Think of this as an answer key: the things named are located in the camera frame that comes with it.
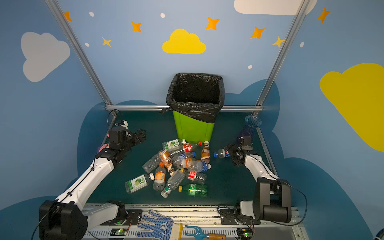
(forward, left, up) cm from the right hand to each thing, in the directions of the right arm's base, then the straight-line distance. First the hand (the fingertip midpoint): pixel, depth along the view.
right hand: (229, 150), depth 91 cm
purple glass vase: (+15, -14, +9) cm, 23 cm away
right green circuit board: (-42, -4, -9) cm, 43 cm away
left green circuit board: (-44, +56, -7) cm, 72 cm away
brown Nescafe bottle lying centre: (-9, +38, -1) cm, 39 cm away
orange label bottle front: (-18, +41, -3) cm, 44 cm away
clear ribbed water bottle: (-11, +46, -2) cm, 48 cm away
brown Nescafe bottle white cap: (-1, +15, -3) cm, 15 cm away
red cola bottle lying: (+2, +27, -2) cm, 27 cm away
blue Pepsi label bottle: (+2, +4, -8) cm, 9 cm away
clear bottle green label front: (-20, +33, -3) cm, 39 cm away
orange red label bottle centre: (-11, +25, 0) cm, 27 cm away
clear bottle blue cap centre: (-10, +19, -3) cm, 22 cm away
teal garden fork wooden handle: (-44, +17, -8) cm, 47 cm away
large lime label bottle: (-23, +54, -3) cm, 59 cm away
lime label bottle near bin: (+4, +36, -4) cm, 36 cm away
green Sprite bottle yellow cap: (-24, +21, -2) cm, 32 cm away
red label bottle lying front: (-18, +20, -2) cm, 26 cm away
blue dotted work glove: (-41, +35, -7) cm, 55 cm away
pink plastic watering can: (-17, +59, +27) cm, 67 cm away
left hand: (0, +52, +14) cm, 54 cm away
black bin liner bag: (+31, +21, +16) cm, 41 cm away
